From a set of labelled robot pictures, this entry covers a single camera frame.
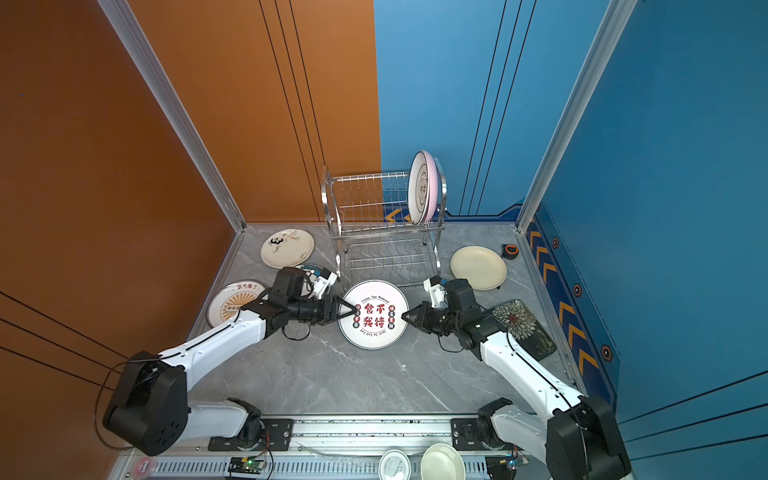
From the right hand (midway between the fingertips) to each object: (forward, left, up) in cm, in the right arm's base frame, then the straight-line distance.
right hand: (400, 317), depth 78 cm
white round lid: (-31, +2, -9) cm, 32 cm away
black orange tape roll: (+33, -40, -13) cm, 54 cm away
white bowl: (-30, -9, -15) cm, 35 cm away
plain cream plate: (+27, -29, -13) cm, 42 cm away
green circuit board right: (-30, -25, -16) cm, 42 cm away
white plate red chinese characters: (0, +6, -1) cm, 6 cm away
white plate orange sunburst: (+14, +58, -13) cm, 61 cm away
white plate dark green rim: (+27, +32, -12) cm, 43 cm away
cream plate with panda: (+38, +43, -14) cm, 59 cm away
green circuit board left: (-30, +38, -16) cm, 51 cm away
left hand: (+3, +13, -1) cm, 13 cm away
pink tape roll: (-31, +61, -14) cm, 70 cm away
